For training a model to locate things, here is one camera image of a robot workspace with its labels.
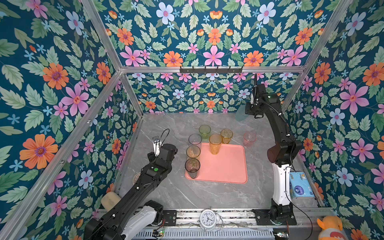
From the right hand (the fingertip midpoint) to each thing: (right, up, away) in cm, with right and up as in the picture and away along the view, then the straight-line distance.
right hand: (249, 109), depth 91 cm
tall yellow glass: (-21, -20, +3) cm, 29 cm away
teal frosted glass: (-7, -4, -6) cm, 10 cm away
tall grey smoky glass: (-35, -32, -12) cm, 49 cm away
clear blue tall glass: (-34, -19, +4) cm, 39 cm away
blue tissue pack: (+23, -42, -13) cm, 50 cm away
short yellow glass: (-12, -16, +13) cm, 24 cm away
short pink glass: (+3, -19, +9) cm, 21 cm away
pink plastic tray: (-12, -36, +1) cm, 38 cm away
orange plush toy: (+31, -58, -24) cm, 70 cm away
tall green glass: (-35, -26, -3) cm, 44 cm away
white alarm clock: (-27, -55, -21) cm, 65 cm away
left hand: (-50, -22, -13) cm, 56 cm away
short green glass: (-28, -13, +10) cm, 32 cm away
